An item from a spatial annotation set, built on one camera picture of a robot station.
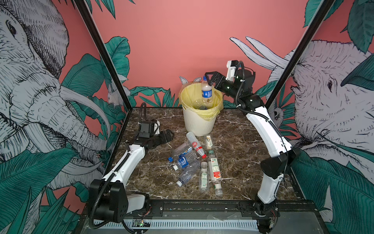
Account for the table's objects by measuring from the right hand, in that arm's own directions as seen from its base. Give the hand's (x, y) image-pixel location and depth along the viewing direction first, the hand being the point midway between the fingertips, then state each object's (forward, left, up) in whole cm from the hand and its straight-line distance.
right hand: (208, 74), depth 69 cm
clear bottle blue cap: (-25, +10, -43) cm, 50 cm away
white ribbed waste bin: (-4, +5, -35) cm, 35 cm away
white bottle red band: (-13, +5, -43) cm, 45 cm away
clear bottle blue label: (+14, +3, -34) cm, 37 cm away
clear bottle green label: (-35, +1, -43) cm, 55 cm away
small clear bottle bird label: (-13, -3, -42) cm, 44 cm away
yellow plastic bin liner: (+16, +9, -29) cm, 34 cm away
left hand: (-14, +21, -31) cm, 40 cm away
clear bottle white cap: (-31, +10, -48) cm, 58 cm away
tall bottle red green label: (-32, -5, -43) cm, 53 cm away
